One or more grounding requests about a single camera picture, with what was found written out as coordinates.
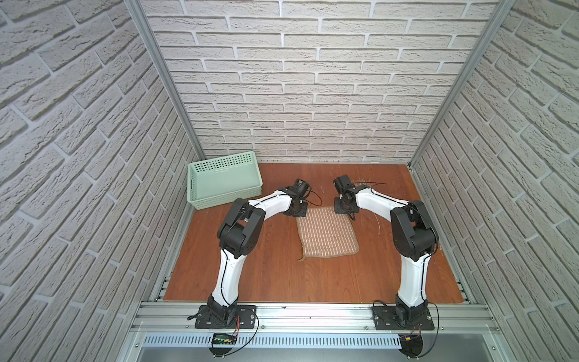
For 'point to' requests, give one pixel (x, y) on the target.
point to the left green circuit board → (224, 338)
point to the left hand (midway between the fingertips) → (297, 205)
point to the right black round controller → (412, 345)
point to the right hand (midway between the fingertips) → (336, 207)
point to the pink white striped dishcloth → (324, 232)
